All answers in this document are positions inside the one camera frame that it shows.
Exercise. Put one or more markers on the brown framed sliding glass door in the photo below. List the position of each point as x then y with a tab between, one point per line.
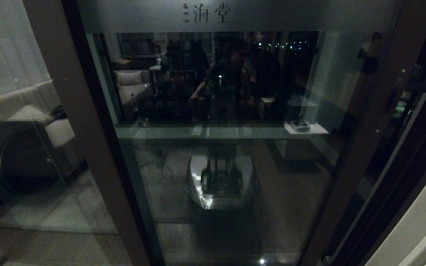
357	166

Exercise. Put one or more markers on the grey stone balcony sill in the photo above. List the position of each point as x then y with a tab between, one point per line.
176	125

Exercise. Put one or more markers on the brown framed fixed glass door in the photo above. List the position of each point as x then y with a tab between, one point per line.
81	111

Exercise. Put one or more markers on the dark door jamb frame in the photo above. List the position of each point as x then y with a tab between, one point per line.
394	207

